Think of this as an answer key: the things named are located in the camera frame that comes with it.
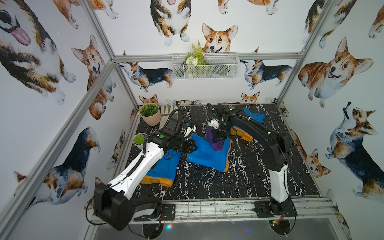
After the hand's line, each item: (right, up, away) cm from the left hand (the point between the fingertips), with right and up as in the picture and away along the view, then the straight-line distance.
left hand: (198, 146), depth 75 cm
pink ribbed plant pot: (-32, +12, +26) cm, 43 cm away
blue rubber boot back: (+45, +15, +40) cm, 62 cm away
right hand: (+8, +1, +9) cm, 12 cm away
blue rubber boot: (+4, -6, +11) cm, 14 cm away
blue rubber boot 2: (-20, -16, +8) cm, 26 cm away
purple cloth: (+6, +4, +7) cm, 10 cm away
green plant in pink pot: (-35, +20, +27) cm, 48 cm away
